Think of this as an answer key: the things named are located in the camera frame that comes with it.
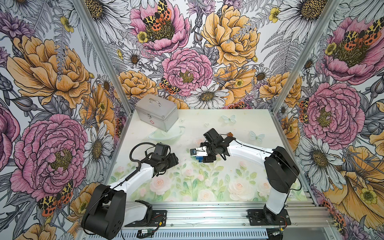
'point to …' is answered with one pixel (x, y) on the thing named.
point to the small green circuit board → (146, 231)
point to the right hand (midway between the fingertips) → (203, 154)
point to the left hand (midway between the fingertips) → (173, 165)
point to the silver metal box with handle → (157, 111)
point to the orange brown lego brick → (230, 134)
